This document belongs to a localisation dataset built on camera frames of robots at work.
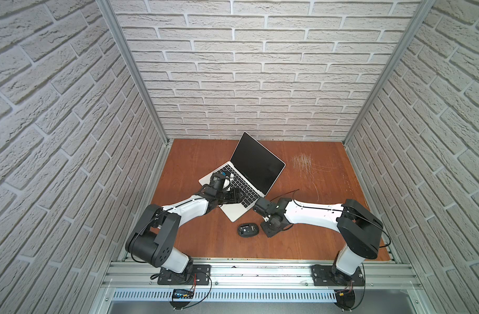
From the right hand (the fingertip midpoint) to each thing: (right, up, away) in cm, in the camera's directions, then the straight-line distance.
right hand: (267, 233), depth 85 cm
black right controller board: (+27, -18, -15) cm, 36 cm away
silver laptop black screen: (-5, +27, +20) cm, 34 cm away
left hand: (-13, +18, +6) cm, 23 cm away
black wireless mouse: (-8, +2, -2) cm, 9 cm away
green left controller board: (-33, -18, -13) cm, 40 cm away
